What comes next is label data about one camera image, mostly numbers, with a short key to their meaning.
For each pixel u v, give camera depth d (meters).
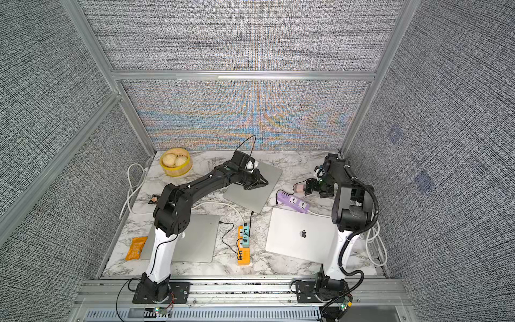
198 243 0.86
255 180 0.83
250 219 0.92
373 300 0.73
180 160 1.08
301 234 0.93
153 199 0.98
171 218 0.56
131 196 0.98
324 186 0.84
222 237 0.86
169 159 1.10
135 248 0.84
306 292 0.73
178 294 0.73
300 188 0.99
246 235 0.80
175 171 1.07
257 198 0.99
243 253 0.80
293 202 0.96
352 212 0.55
